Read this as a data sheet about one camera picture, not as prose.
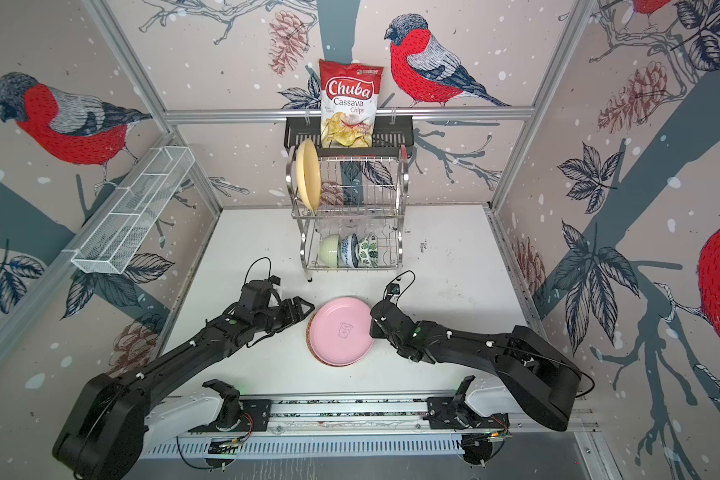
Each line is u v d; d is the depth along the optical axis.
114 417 0.40
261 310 0.69
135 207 0.79
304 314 0.78
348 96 0.83
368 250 0.90
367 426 0.73
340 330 0.86
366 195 1.23
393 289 0.78
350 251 0.91
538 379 0.42
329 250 0.90
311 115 0.90
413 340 0.63
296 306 0.77
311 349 0.81
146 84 0.85
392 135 0.95
